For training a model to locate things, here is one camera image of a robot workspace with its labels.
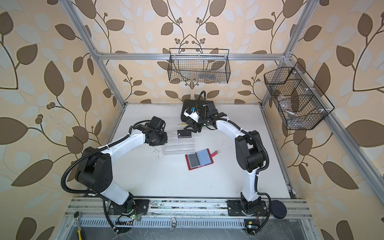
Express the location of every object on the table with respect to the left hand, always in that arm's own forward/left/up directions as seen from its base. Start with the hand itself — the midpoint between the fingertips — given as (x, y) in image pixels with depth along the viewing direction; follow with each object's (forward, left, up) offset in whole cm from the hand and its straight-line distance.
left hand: (163, 139), depth 90 cm
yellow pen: (+18, -10, -9) cm, 23 cm away
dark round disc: (-35, -61, -8) cm, 71 cm away
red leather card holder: (-8, -28, -9) cm, 30 cm away
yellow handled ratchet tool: (-38, +38, -9) cm, 54 cm away
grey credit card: (+2, -12, +3) cm, 13 cm away
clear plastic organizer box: (-3, -9, -3) cm, 10 cm away
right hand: (+7, -14, +6) cm, 17 cm away
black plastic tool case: (+37, -13, -6) cm, 40 cm away
